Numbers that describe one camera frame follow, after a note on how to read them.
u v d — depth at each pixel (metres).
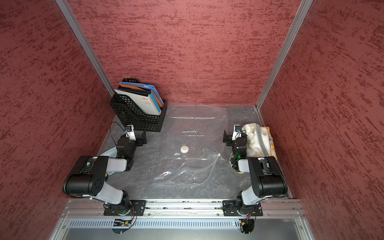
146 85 0.92
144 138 0.85
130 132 0.79
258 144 0.79
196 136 1.02
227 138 0.84
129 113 1.09
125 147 0.71
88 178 0.45
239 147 0.69
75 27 0.78
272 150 0.85
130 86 0.92
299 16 0.74
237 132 0.77
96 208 0.76
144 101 0.89
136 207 0.76
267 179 0.47
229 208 0.73
